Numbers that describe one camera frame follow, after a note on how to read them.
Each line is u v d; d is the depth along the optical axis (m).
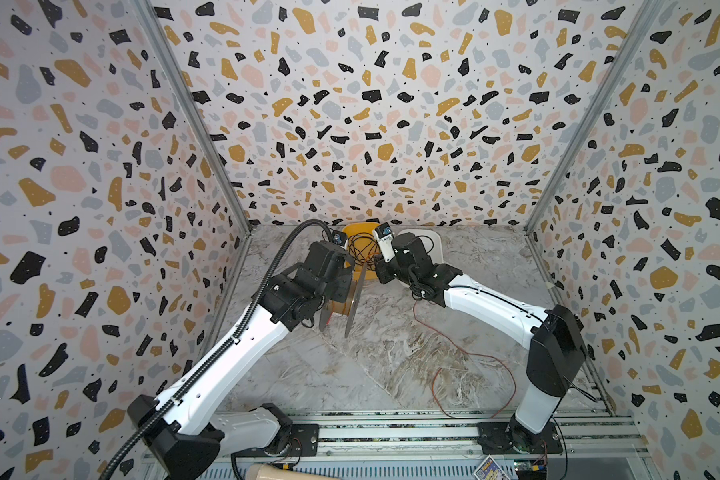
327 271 0.52
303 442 0.73
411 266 0.63
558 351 0.46
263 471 0.68
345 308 0.72
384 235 0.72
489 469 0.69
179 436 0.37
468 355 0.90
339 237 0.61
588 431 0.78
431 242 0.65
